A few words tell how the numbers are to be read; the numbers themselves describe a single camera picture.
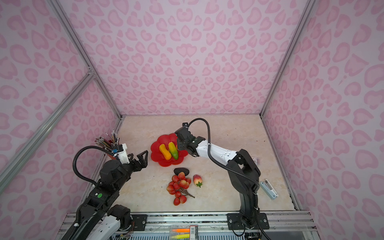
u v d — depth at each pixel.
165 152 0.95
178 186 0.80
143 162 0.67
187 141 0.68
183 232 0.70
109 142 0.90
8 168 0.51
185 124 0.79
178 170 0.89
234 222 0.74
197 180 0.83
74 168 0.49
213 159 0.47
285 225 0.72
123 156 0.64
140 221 0.73
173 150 0.95
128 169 0.64
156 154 0.98
